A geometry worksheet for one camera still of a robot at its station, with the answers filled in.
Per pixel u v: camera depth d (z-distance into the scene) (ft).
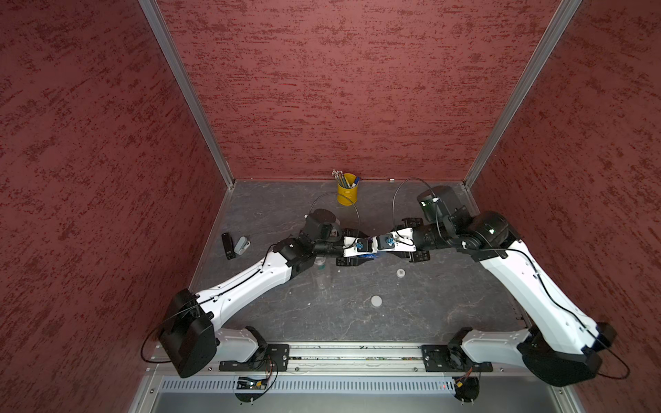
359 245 1.96
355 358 2.49
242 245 3.12
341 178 3.31
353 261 2.14
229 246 3.13
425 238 1.72
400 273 3.02
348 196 3.49
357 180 3.49
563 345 1.26
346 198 3.69
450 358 2.15
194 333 1.28
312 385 2.54
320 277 2.96
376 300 2.80
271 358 2.43
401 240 1.68
